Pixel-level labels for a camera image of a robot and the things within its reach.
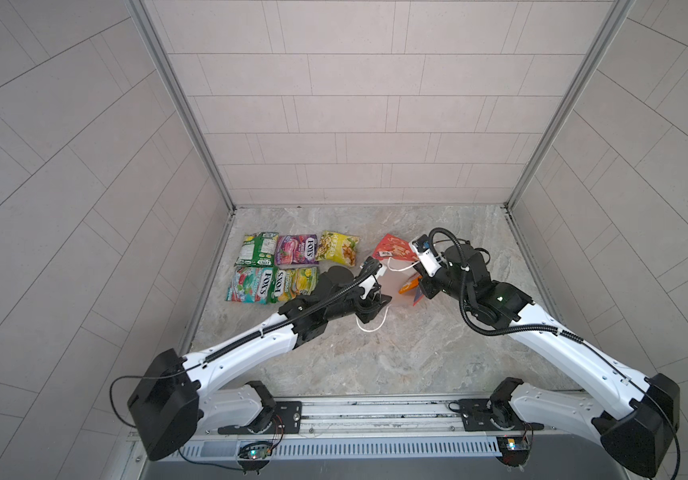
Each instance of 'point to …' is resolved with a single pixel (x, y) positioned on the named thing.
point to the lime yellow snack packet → (288, 284)
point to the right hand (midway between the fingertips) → (413, 264)
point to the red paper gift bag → (395, 256)
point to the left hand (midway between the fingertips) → (392, 292)
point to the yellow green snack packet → (337, 248)
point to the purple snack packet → (296, 250)
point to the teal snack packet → (252, 285)
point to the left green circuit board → (256, 450)
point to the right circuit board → (514, 450)
